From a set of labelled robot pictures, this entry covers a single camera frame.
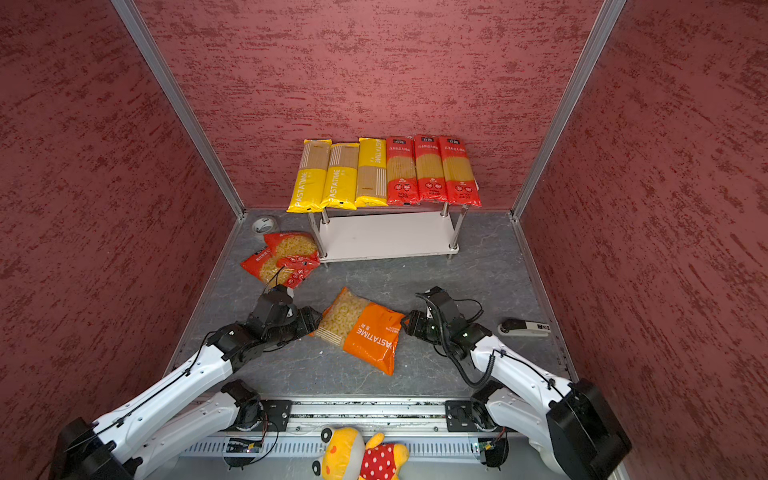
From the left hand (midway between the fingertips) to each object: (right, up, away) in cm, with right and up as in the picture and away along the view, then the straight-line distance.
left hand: (314, 326), depth 81 cm
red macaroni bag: (-13, +18, +13) cm, 26 cm away
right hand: (+26, -2, +2) cm, 26 cm away
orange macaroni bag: (+13, -2, +4) cm, 13 cm away
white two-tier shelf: (+21, +25, +22) cm, 39 cm away
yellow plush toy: (+12, -23, -18) cm, 31 cm away
